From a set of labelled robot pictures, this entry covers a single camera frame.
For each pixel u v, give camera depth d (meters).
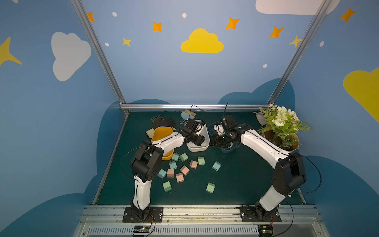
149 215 0.69
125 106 1.16
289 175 0.45
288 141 0.84
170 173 0.86
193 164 0.91
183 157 0.93
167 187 0.82
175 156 0.93
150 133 1.07
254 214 0.73
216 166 0.90
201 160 0.93
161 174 0.86
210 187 0.82
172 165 0.91
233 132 0.64
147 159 0.55
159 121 1.14
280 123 0.75
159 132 1.03
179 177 0.86
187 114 1.20
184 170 0.88
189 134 0.75
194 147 0.93
